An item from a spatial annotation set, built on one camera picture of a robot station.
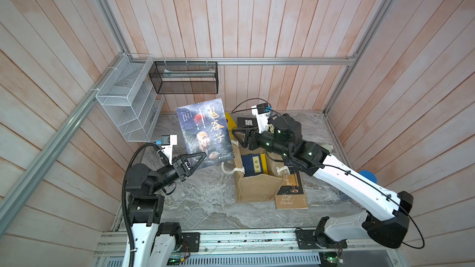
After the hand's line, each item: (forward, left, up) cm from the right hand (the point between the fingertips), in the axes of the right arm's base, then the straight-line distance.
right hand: (236, 131), depth 64 cm
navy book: (+4, -8, -31) cm, 32 cm away
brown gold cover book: (-9, -25, -36) cm, 45 cm away
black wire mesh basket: (+47, +30, -10) cm, 56 cm away
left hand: (-10, +10, -2) cm, 14 cm away
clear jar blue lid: (-6, -54, -20) cm, 58 cm away
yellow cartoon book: (+35, +4, -37) cm, 50 cm away
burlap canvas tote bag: (-11, -9, -23) cm, 27 cm away
